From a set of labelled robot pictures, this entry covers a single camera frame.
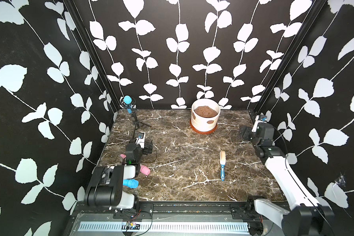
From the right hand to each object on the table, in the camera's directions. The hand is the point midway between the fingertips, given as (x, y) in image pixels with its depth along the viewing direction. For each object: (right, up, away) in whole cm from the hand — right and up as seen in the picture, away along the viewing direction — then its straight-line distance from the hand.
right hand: (246, 124), depth 81 cm
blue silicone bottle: (-64, -32, -2) cm, 72 cm away
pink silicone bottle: (-59, -26, +4) cm, 65 cm away
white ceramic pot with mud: (-20, +7, +22) cm, 30 cm away
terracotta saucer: (-20, -6, +24) cm, 32 cm away
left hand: (-60, -8, +10) cm, 61 cm away
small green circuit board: (-61, -50, -10) cm, 80 cm away
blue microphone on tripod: (-71, +14, +14) cm, 74 cm away
